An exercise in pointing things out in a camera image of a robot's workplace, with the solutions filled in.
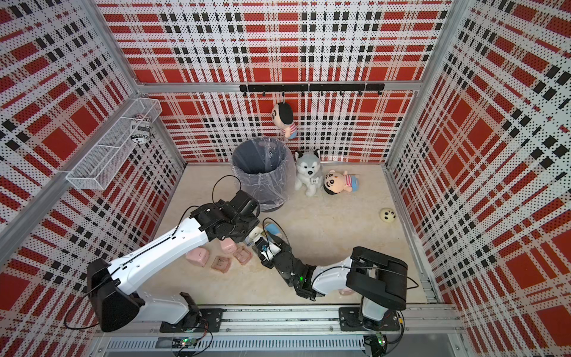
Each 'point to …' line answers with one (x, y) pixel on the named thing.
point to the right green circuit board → (378, 343)
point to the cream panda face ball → (387, 215)
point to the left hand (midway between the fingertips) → (259, 223)
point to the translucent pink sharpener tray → (221, 264)
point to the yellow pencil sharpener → (256, 233)
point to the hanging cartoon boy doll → (282, 116)
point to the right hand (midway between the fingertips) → (267, 236)
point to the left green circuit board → (186, 342)
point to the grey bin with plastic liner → (265, 169)
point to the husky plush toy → (309, 171)
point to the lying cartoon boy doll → (335, 183)
